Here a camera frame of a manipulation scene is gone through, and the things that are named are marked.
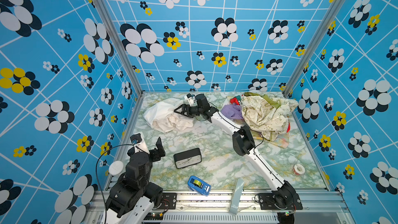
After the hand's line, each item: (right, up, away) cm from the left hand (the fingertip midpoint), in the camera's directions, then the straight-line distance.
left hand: (152, 140), depth 68 cm
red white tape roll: (+74, -18, +13) cm, 77 cm away
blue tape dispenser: (+20, -23, +6) cm, 31 cm away
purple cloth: (+43, +12, +35) cm, 57 cm away
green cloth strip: (+67, +17, +27) cm, 74 cm away
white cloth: (-2, +9, +25) cm, 26 cm away
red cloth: (+44, +19, +36) cm, 60 cm away
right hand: (+7, +11, +30) cm, 33 cm away
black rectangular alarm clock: (+15, -12, +12) cm, 22 cm away
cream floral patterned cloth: (+56, +10, +23) cm, 62 cm away
